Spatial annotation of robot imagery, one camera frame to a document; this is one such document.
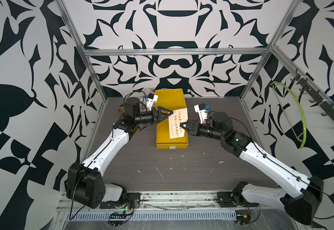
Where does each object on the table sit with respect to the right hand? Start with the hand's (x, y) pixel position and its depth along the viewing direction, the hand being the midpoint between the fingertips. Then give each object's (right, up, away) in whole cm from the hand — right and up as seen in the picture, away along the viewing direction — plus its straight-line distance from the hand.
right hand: (180, 123), depth 67 cm
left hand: (-5, +5, +4) cm, 8 cm away
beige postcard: (-1, +3, +2) cm, 4 cm away
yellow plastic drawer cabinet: (-3, +13, +23) cm, 26 cm away
